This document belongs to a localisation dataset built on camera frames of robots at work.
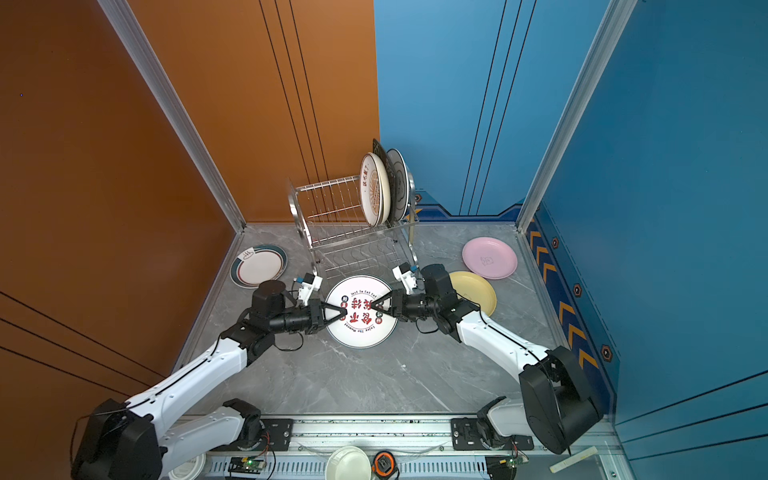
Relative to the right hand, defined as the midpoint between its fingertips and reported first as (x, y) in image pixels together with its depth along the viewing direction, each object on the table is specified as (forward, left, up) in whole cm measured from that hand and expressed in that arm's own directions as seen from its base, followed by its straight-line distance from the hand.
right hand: (373, 309), depth 76 cm
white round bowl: (-31, +6, -18) cm, 36 cm away
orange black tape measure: (-31, -3, -15) cm, 35 cm away
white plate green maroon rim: (+29, +45, -17) cm, 56 cm away
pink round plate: (+31, -40, -18) cm, 54 cm away
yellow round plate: (+17, -32, -16) cm, 40 cm away
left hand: (-1, +7, 0) cm, 7 cm away
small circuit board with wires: (-31, -31, -20) cm, 48 cm away
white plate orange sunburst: (+32, +1, +13) cm, 35 cm away
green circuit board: (-31, +30, -19) cm, 47 cm away
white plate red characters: (-4, +2, -1) cm, 5 cm away
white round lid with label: (-32, +38, -10) cm, 51 cm away
